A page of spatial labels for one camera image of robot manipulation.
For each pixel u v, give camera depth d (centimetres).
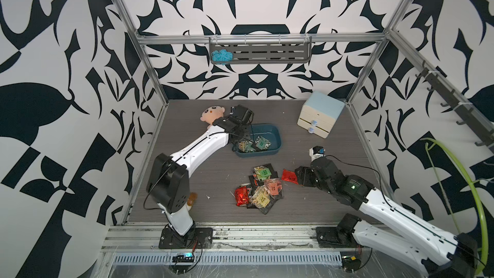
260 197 81
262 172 89
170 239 76
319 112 97
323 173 58
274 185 85
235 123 64
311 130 102
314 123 99
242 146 99
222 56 91
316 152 70
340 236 66
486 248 50
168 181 45
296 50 98
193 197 85
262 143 101
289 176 89
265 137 102
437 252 41
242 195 81
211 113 103
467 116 55
